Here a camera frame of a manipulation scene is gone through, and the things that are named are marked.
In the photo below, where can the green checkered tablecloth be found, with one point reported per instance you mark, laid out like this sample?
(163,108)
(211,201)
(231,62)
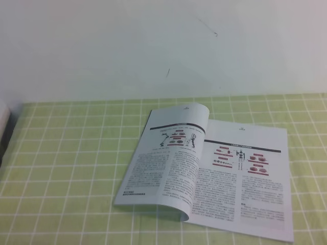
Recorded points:
(65,162)

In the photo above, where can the white and black edge object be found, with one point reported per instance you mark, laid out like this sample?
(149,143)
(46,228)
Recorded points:
(6,126)

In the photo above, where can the robotics magazine with white pages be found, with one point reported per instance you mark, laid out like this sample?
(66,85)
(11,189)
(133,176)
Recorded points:
(219,174)

